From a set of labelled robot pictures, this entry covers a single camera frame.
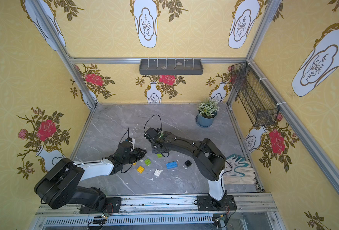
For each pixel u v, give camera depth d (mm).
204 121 1007
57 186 427
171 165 863
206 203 746
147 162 877
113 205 729
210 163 481
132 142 851
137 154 797
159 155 901
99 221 717
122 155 703
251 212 764
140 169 851
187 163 878
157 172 835
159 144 629
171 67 921
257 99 862
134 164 831
